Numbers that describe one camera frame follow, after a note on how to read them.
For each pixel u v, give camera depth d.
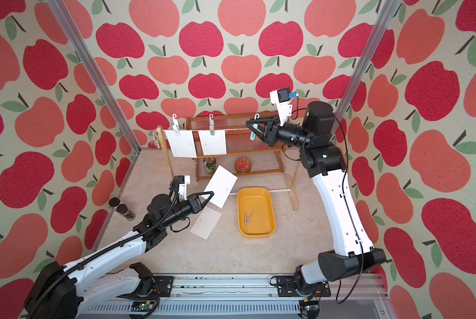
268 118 0.52
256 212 0.94
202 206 0.70
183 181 0.69
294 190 1.00
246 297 0.74
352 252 0.39
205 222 0.91
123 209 0.85
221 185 0.77
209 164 1.01
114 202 0.88
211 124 0.66
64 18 0.72
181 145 0.72
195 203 0.66
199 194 0.69
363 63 0.83
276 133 0.50
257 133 0.56
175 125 0.65
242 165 1.08
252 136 0.58
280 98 0.48
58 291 0.40
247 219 0.91
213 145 0.73
